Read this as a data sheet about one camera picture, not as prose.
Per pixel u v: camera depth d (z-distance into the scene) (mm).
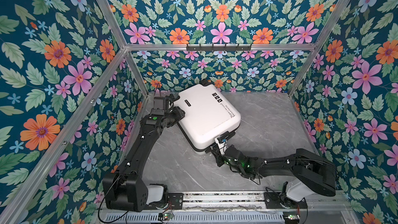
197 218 766
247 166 638
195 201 750
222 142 713
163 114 606
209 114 817
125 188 394
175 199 736
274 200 734
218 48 932
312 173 438
